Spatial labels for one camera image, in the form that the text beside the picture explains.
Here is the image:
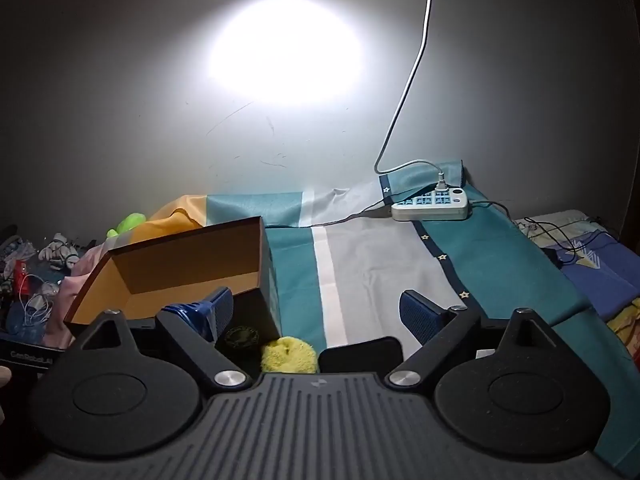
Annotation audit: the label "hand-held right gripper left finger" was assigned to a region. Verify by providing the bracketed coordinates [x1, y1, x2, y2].
[75, 286, 253, 392]

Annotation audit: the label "thin dark cable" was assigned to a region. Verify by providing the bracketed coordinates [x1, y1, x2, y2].
[470, 200, 616, 266]

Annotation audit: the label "white earphone cable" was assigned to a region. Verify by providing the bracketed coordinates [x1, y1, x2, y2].
[17, 272, 61, 331]

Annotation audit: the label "white gloves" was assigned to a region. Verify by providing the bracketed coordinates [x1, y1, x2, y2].
[39, 232, 81, 268]

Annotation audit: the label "yellow colourful cloth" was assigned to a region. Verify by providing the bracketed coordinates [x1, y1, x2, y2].
[607, 297, 640, 346]

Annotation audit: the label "white power strip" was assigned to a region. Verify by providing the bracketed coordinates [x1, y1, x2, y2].
[390, 186, 472, 222]

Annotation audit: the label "striped socks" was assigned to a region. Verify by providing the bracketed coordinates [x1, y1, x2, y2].
[0, 234, 37, 273]

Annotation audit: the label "blue patterned blanket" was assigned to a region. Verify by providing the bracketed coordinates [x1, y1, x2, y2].
[515, 208, 640, 323]

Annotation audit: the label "white power cable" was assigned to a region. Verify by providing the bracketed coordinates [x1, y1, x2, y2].
[374, 0, 449, 194]

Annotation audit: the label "black flat object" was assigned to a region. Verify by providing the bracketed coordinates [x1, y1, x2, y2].
[318, 336, 404, 374]

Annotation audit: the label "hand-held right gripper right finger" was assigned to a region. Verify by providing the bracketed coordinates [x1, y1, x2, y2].
[385, 289, 557, 391]

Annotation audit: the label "teal striped bed sheet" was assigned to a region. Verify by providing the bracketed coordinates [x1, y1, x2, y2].
[145, 160, 640, 478]

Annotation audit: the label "pink cloth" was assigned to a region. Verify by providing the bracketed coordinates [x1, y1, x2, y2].
[54, 246, 116, 348]

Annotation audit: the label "brown cardboard box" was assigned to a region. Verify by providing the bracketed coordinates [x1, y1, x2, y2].
[63, 216, 283, 352]

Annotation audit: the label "yellow fluffy cloth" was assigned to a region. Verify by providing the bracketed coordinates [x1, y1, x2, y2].
[261, 336, 320, 375]

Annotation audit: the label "small green plush toy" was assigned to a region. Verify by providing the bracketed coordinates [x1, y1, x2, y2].
[106, 213, 147, 240]

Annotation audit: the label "blue floral blanket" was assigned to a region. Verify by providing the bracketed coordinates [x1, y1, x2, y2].
[0, 280, 71, 352]

